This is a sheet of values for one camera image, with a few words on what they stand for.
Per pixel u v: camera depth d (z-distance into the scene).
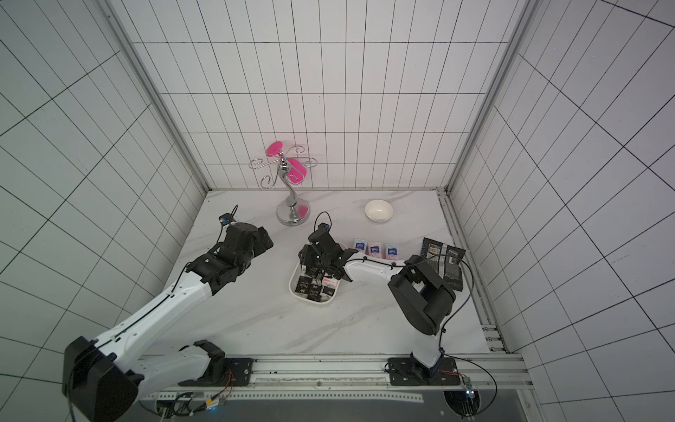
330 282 0.85
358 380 0.73
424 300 0.47
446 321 0.51
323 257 0.69
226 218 0.68
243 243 0.60
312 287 0.87
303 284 0.88
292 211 1.10
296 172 0.88
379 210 1.09
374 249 0.97
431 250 0.98
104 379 0.37
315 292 0.86
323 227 0.83
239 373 0.73
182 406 1.07
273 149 0.95
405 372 0.69
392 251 0.95
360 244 0.98
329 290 0.85
